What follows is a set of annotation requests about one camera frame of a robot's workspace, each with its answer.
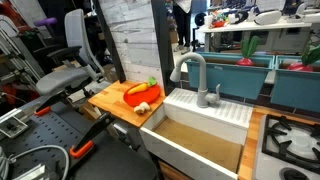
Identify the white toy mushroom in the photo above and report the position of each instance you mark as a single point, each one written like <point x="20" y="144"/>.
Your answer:
<point x="142" y="107"/>

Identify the black perforated board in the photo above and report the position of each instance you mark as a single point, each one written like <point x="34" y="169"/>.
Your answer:
<point x="50" y="133"/>

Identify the blue planter box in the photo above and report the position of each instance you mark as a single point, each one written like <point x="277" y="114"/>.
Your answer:
<point x="230" y="80"/>
<point x="296" y="90"/>

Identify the gray toy faucet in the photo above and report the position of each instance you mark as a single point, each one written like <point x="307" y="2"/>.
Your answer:
<point x="202" y="90"/>

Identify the red toy radish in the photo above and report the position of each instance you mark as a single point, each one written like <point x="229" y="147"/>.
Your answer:
<point x="300" y="67"/>
<point x="245" y="61"/>

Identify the gray bar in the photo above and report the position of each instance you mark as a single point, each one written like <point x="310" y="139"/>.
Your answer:
<point x="270" y="77"/>

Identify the black burner grate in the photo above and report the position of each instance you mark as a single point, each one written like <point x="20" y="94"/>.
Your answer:
<point x="271" y="146"/>

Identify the person in black trousers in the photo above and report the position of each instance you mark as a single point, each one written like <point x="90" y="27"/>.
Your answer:
<point x="182" y="23"/>

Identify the toy carrot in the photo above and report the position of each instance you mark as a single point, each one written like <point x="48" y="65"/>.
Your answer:
<point x="138" y="88"/>

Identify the orange plate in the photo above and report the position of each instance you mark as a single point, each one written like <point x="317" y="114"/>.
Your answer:
<point x="146" y="96"/>

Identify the black frame beam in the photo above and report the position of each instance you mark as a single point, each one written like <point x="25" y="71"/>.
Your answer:
<point x="165" y="43"/>
<point x="110" y="43"/>

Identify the black stove knob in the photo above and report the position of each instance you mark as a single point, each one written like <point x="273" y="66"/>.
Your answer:
<point x="293" y="174"/>

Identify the gray office chair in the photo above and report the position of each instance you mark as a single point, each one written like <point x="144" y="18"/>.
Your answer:
<point x="60" y="80"/>

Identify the white headset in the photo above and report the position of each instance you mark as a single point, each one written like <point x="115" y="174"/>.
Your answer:
<point x="267" y="17"/>

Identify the white background table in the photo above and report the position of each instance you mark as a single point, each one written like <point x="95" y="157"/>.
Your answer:
<point x="246" y="26"/>

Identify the white brick backdrop panel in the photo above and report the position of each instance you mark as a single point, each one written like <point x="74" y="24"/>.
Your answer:
<point x="136" y="40"/>

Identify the white toy sink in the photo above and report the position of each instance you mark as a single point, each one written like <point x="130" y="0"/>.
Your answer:
<point x="186" y="156"/>

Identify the gray toy stove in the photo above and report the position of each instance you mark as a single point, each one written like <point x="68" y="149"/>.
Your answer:
<point x="263" y="166"/>

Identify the silver metal bracket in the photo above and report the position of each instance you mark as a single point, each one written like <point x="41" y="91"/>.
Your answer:
<point x="11" y="126"/>

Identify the black clamp orange tip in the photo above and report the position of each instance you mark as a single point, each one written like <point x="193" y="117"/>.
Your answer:
<point x="45" y="108"/>
<point x="93" y="130"/>

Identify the purple foam roller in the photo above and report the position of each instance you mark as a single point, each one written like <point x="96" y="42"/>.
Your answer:
<point x="45" y="22"/>

